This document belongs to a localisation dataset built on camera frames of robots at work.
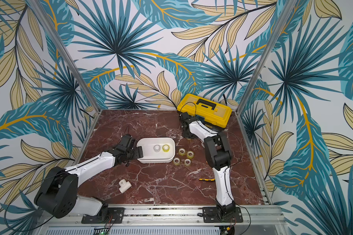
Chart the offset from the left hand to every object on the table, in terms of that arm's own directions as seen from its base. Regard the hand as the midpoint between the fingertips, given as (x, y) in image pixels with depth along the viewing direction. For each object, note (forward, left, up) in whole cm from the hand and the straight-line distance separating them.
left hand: (136, 154), depth 90 cm
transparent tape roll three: (+7, -18, -5) cm, 19 cm away
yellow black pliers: (-14, -43, -3) cm, 45 cm away
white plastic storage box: (+1, -8, -5) cm, 10 cm away
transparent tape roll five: (+3, -34, -4) cm, 34 cm away
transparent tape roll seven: (-3, -32, -4) cm, 32 cm away
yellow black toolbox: (+23, -48, +12) cm, 55 cm away
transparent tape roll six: (-2, -25, -5) cm, 25 cm away
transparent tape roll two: (+7, -12, -4) cm, 14 cm away
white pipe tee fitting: (-18, +3, -2) cm, 19 cm away
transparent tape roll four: (+4, -28, -4) cm, 29 cm away
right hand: (+17, -34, -2) cm, 38 cm away
